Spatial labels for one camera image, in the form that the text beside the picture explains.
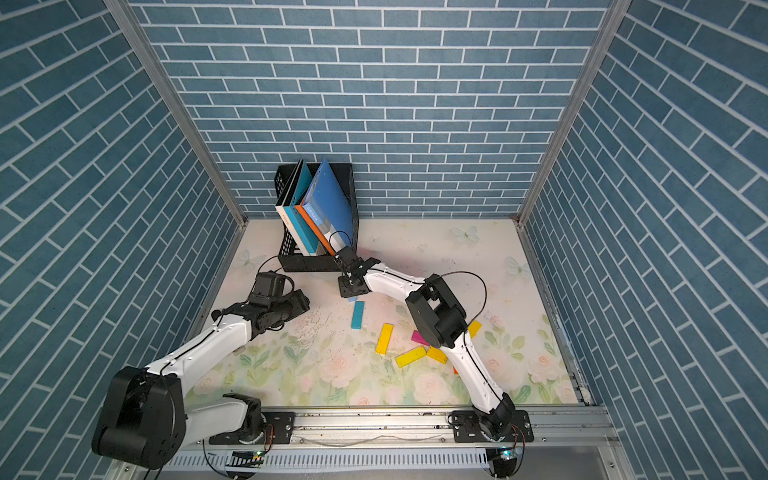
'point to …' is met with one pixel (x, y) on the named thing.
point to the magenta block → (416, 336)
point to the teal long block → (358, 313)
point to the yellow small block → (437, 354)
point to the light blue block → (352, 299)
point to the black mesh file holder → (292, 257)
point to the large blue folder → (330, 207)
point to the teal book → (298, 219)
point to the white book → (284, 215)
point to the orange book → (314, 227)
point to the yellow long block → (384, 339)
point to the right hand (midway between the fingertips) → (349, 289)
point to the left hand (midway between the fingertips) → (309, 303)
